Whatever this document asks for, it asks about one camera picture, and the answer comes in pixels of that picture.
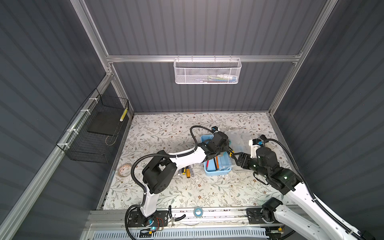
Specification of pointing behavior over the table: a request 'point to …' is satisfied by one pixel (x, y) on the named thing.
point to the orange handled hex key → (217, 162)
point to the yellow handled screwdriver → (188, 173)
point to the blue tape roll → (198, 211)
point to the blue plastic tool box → (224, 160)
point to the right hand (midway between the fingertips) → (239, 157)
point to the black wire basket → (93, 134)
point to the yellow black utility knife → (231, 153)
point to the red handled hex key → (207, 165)
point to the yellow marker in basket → (122, 118)
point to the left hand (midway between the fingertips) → (228, 143)
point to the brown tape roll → (124, 170)
